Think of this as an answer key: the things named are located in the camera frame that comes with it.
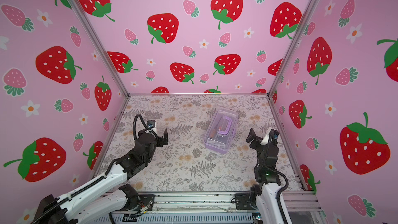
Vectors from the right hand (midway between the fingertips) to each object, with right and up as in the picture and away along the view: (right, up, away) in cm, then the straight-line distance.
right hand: (258, 131), depth 79 cm
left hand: (-53, +1, 0) cm, 53 cm away
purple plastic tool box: (-18, +1, +13) cm, 22 cm away
